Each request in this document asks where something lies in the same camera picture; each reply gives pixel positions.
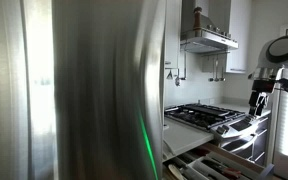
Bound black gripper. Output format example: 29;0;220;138
248;79;276;117

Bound open wooden kitchen drawer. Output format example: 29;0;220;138
162;143;276;180

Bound stainless steel gas range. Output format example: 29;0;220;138
164;103;272;166

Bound black cast iron griddle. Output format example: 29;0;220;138
183;103;232;117

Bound hanging metal utensils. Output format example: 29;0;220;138
207;54;227;83

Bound stainless steel range hood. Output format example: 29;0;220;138
179;0;239;55

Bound chrome pot filler faucet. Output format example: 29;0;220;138
174;49;188;87

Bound small jars row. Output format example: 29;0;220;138
206;23;233;39

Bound white spoon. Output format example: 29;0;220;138
167;163;186;180

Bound brown wooden pepper mill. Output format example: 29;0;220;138
192;6;203;33

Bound white upper cabinet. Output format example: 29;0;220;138
164;0;183;70

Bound stainless steel refrigerator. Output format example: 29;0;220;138
0;0;167;180

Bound orange handled tool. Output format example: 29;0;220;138
202;159;243;180

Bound white tall wall cabinet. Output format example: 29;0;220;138
225;0;252;75

